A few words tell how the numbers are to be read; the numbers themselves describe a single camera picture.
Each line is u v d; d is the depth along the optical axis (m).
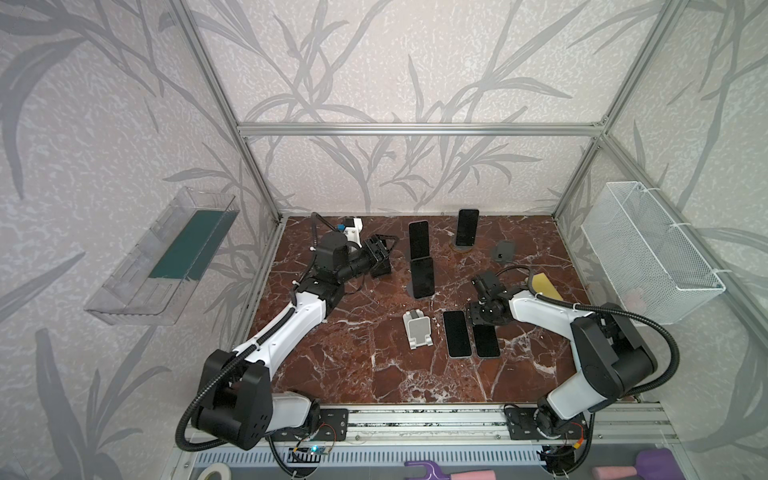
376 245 0.70
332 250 0.60
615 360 0.45
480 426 0.75
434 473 0.68
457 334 0.91
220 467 0.68
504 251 1.07
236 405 0.40
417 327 0.85
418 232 0.98
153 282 0.63
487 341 0.86
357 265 0.68
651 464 0.68
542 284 0.99
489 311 0.69
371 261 0.70
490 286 0.75
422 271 0.89
